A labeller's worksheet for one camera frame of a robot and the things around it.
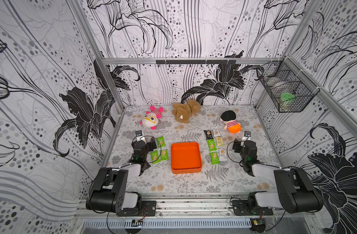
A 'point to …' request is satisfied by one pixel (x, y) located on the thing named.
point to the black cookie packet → (208, 135)
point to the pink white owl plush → (151, 118)
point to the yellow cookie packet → (219, 141)
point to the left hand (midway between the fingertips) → (148, 139)
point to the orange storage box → (186, 158)
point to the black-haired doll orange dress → (233, 126)
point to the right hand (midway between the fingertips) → (243, 138)
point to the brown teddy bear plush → (183, 112)
